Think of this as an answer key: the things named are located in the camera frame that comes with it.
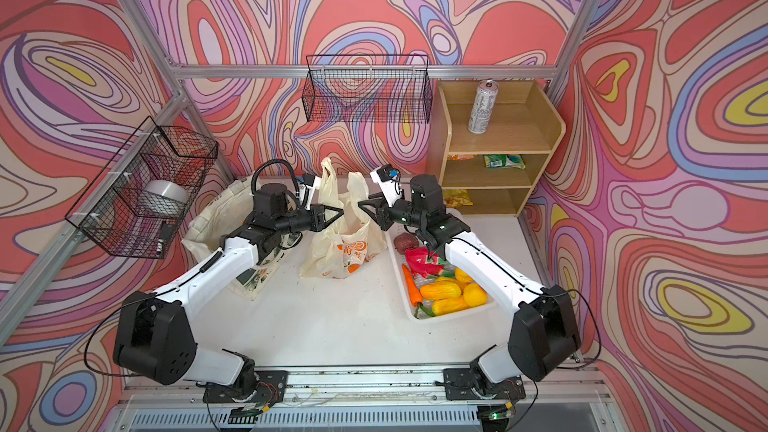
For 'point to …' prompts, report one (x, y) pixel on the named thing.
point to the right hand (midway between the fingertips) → (365, 207)
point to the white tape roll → (164, 197)
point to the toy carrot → (414, 290)
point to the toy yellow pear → (474, 295)
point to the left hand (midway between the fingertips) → (344, 211)
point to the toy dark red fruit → (404, 241)
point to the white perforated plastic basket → (398, 261)
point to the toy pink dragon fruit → (420, 262)
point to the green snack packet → (504, 161)
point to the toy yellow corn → (440, 290)
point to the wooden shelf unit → (491, 173)
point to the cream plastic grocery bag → (352, 243)
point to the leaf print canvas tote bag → (217, 217)
